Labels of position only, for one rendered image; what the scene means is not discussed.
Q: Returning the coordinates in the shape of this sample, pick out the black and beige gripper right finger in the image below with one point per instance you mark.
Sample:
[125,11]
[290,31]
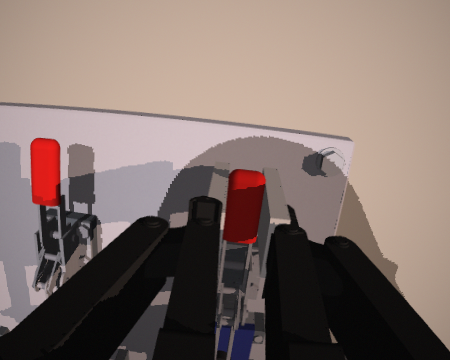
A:
[373,321]

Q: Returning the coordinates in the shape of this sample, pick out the blue rectangular plate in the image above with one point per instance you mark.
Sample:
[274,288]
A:
[243,339]

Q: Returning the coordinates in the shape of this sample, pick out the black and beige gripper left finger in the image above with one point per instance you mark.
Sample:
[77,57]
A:
[89,316]

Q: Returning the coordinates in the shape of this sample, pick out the light grey fixture plate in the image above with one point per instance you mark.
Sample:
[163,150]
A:
[124,165]

